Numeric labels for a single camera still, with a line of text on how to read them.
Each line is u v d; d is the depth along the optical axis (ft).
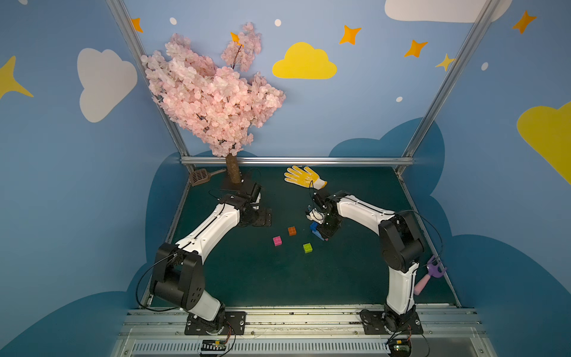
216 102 2.37
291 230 3.14
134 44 2.50
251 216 2.42
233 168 3.49
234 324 2.47
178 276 1.42
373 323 2.45
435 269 2.83
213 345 2.39
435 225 3.02
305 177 3.90
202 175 3.78
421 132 3.44
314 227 2.83
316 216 2.84
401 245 1.71
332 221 2.57
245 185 3.74
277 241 3.05
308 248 2.97
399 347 2.40
